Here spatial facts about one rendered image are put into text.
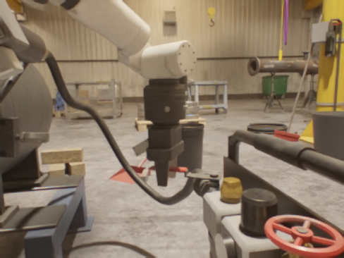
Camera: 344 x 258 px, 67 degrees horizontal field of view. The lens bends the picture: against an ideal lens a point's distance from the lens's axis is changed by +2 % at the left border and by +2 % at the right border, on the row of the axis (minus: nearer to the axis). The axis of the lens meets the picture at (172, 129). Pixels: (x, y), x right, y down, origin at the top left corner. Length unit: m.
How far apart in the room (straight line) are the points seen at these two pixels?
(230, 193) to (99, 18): 0.35
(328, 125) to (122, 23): 2.25
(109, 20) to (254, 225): 0.36
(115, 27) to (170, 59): 0.12
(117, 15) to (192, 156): 1.72
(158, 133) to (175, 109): 0.06
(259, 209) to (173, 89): 0.27
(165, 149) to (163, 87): 0.12
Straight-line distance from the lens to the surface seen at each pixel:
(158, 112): 0.51
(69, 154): 2.25
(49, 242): 0.90
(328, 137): 2.56
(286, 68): 7.64
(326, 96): 3.53
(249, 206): 0.37
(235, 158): 0.60
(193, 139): 2.05
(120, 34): 0.46
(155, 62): 0.53
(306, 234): 0.31
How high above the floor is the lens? 0.65
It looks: 8 degrees down
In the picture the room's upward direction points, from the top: 2 degrees counter-clockwise
